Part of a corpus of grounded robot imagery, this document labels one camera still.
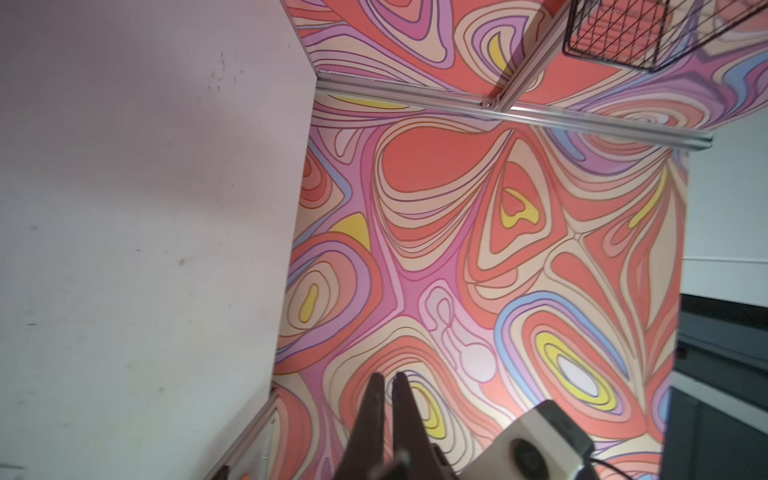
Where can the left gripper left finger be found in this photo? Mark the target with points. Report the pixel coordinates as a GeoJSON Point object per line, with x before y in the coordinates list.
{"type": "Point", "coordinates": [364, 451]}

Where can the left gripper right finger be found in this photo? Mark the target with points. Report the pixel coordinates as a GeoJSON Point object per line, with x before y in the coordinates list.
{"type": "Point", "coordinates": [418, 458]}

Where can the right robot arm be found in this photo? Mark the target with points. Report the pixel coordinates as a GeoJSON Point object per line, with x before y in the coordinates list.
{"type": "Point", "coordinates": [543, 443]}

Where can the black wire basket back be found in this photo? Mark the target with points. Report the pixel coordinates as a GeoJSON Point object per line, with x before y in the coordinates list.
{"type": "Point", "coordinates": [650, 36]}

